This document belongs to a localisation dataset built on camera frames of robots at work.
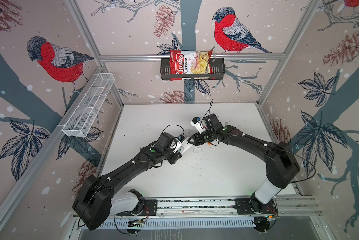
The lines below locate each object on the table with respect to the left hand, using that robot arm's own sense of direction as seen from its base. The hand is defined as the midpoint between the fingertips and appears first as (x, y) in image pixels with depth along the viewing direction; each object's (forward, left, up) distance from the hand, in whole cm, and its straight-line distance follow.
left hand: (177, 152), depth 82 cm
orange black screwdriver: (+1, -17, +7) cm, 18 cm away
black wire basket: (+47, -27, +23) cm, 59 cm away
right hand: (+6, -7, +1) cm, 9 cm away
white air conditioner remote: (+3, -4, +1) cm, 5 cm away
